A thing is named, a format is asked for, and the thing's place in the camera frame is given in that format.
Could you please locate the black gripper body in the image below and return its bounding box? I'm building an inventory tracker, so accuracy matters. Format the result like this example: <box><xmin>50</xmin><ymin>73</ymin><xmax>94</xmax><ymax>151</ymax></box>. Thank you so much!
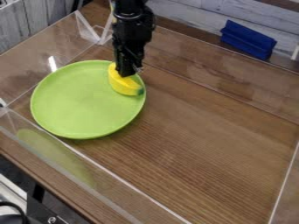
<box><xmin>111</xmin><ymin>8</ymin><xmax>154</xmax><ymax>59</ymax></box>

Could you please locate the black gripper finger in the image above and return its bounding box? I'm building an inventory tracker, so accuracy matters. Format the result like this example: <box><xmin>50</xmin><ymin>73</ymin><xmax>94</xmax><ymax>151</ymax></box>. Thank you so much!
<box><xmin>123</xmin><ymin>50</ymin><xmax>144</xmax><ymax>77</ymax></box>
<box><xmin>114</xmin><ymin>45</ymin><xmax>125</xmax><ymax>77</ymax></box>

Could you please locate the yellow toy banana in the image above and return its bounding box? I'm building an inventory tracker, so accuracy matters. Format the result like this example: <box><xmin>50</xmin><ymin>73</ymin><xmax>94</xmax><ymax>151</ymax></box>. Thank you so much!
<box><xmin>106</xmin><ymin>62</ymin><xmax>145</xmax><ymax>96</ymax></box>

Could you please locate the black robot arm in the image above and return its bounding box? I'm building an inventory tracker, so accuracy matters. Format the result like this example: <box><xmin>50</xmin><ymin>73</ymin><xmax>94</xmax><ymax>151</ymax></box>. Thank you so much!
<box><xmin>111</xmin><ymin>0</ymin><xmax>154</xmax><ymax>77</ymax></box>

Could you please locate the green round plate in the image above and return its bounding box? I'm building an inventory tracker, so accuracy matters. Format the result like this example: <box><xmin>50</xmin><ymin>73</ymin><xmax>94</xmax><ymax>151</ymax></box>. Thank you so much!
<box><xmin>30</xmin><ymin>60</ymin><xmax>145</xmax><ymax>139</ymax></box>

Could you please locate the clear acrylic corner bracket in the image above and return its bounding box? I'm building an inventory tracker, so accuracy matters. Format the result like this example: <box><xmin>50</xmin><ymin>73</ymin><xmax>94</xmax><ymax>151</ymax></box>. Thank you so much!
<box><xmin>73</xmin><ymin>10</ymin><xmax>113</xmax><ymax>46</ymax></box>

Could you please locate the clear acrylic enclosure wall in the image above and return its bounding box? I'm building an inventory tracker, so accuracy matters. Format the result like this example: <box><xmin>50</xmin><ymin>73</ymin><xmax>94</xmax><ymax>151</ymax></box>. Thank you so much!
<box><xmin>0</xmin><ymin>14</ymin><xmax>299</xmax><ymax>224</ymax></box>

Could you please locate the black cable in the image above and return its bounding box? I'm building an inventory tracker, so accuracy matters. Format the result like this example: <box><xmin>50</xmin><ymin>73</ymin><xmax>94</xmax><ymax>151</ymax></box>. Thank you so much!
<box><xmin>0</xmin><ymin>200</ymin><xmax>27</xmax><ymax>224</ymax></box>

